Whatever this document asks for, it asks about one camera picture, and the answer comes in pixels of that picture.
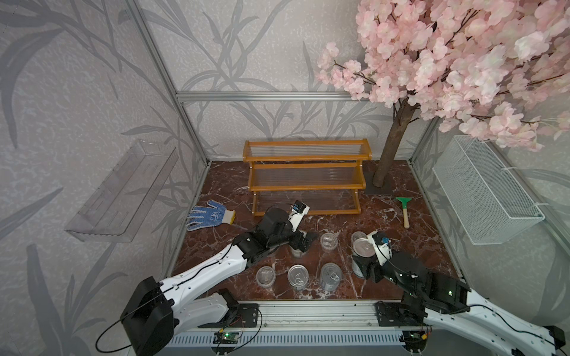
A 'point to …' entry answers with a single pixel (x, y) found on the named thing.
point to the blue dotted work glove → (206, 216)
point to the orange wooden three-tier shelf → (323, 173)
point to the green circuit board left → (223, 337)
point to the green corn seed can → (297, 277)
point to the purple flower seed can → (331, 274)
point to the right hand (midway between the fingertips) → (360, 251)
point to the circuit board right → (414, 339)
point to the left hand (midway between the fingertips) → (309, 228)
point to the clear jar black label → (266, 277)
